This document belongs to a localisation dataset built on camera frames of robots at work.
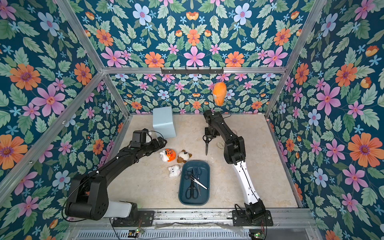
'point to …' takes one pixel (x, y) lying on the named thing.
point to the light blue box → (163, 122)
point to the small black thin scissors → (187, 176)
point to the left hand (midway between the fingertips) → (163, 142)
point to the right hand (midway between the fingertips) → (211, 138)
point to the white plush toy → (174, 171)
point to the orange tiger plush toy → (168, 155)
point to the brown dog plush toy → (183, 156)
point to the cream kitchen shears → (221, 145)
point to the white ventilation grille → (197, 234)
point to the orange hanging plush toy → (219, 93)
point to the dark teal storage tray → (183, 184)
